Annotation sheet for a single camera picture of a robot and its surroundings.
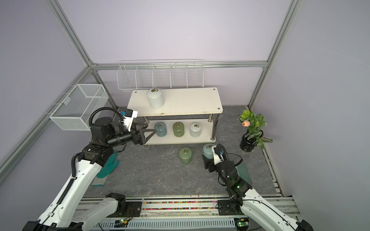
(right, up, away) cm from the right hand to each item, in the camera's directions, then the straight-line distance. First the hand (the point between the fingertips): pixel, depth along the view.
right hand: (210, 151), depth 81 cm
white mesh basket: (-78, +22, 0) cm, 81 cm away
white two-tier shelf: (-17, +28, -4) cm, 33 cm away
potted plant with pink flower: (+22, +9, -7) cm, 24 cm away
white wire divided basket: (-30, +50, +18) cm, 61 cm away
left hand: (-29, +14, -15) cm, 35 cm away
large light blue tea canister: (-2, +1, -7) cm, 7 cm away
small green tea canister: (-19, +12, +10) cm, 24 cm away
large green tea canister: (-14, -3, +4) cm, 15 cm away
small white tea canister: (-8, +12, +9) cm, 17 cm away
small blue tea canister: (-30, +13, +10) cm, 34 cm away
